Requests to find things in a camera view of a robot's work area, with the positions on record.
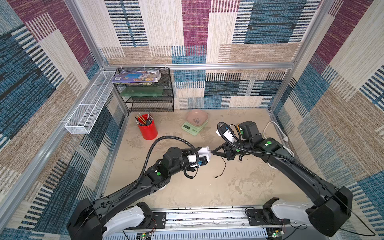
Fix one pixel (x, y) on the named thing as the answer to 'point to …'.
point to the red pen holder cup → (147, 126)
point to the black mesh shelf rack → (146, 89)
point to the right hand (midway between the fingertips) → (216, 154)
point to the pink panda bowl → (197, 117)
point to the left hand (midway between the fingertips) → (200, 149)
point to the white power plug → (285, 138)
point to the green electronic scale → (194, 130)
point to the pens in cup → (144, 119)
